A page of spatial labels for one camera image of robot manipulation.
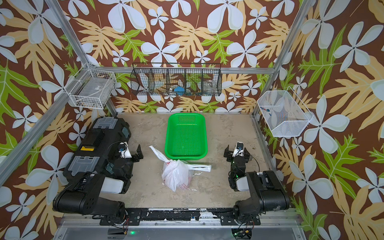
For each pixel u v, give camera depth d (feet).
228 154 2.67
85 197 1.44
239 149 2.45
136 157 2.63
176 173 2.37
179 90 3.08
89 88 2.86
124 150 2.41
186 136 3.47
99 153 2.60
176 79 3.22
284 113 2.76
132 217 2.43
